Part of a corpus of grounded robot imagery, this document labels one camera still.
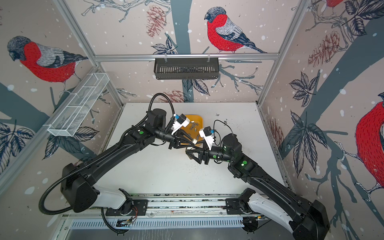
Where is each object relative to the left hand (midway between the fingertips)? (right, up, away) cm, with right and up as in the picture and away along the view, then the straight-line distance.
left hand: (192, 145), depth 63 cm
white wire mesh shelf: (-61, +14, +13) cm, 64 cm away
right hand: (-2, -3, +2) cm, 5 cm away
